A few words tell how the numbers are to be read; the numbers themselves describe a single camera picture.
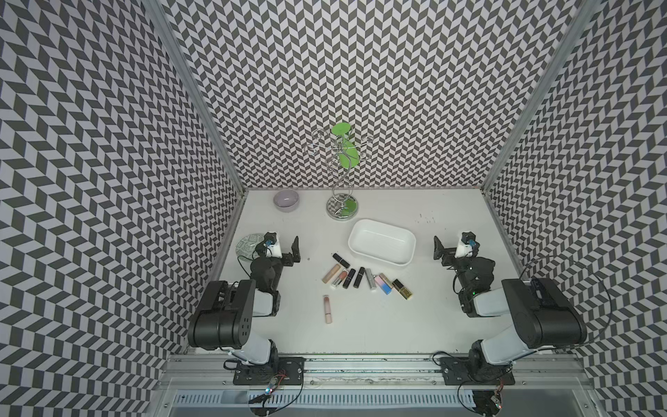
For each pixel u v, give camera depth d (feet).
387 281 2.98
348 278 2.97
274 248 2.49
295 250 2.74
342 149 2.92
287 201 3.65
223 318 1.46
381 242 3.34
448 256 2.59
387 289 2.91
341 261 3.13
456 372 2.39
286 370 2.35
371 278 2.98
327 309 2.75
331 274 2.99
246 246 3.14
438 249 2.84
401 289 2.84
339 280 2.91
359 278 2.98
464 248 2.52
